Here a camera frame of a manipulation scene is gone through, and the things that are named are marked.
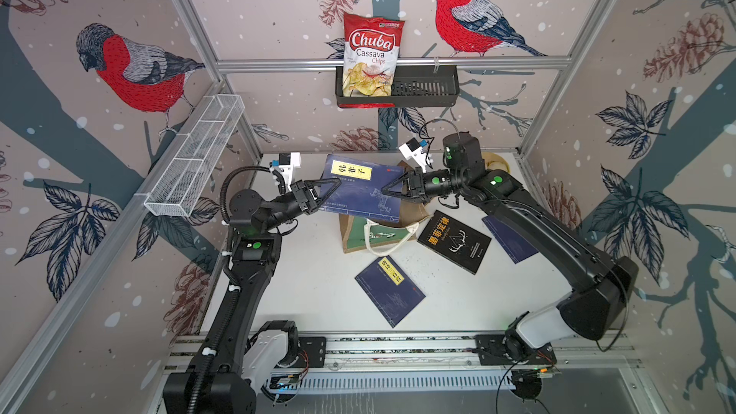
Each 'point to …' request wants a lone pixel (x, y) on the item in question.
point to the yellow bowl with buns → (494, 161)
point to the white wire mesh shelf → (195, 154)
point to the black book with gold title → (456, 241)
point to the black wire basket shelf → (413, 86)
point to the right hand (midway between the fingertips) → (385, 193)
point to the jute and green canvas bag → (379, 237)
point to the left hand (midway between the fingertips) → (343, 183)
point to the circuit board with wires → (285, 383)
